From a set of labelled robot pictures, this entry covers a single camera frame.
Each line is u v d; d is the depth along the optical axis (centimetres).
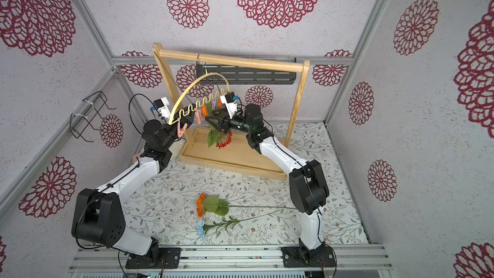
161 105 68
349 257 76
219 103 89
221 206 85
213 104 86
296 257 73
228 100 67
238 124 71
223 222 83
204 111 78
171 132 68
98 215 44
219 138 86
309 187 52
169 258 74
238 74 93
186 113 68
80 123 73
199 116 74
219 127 71
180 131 67
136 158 60
